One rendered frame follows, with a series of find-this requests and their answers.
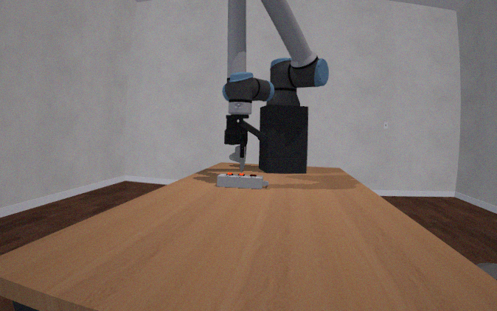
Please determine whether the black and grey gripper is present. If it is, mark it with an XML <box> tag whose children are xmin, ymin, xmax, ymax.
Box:
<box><xmin>224</xmin><ymin>114</ymin><xmax>249</xmax><ymax>172</ymax></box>

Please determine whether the white power strip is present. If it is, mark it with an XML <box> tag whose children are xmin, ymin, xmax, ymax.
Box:
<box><xmin>217</xmin><ymin>172</ymin><xmax>269</xmax><ymax>189</ymax></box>

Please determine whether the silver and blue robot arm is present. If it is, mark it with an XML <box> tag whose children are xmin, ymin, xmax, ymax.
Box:
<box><xmin>222</xmin><ymin>0</ymin><xmax>329</xmax><ymax>115</ymax></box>

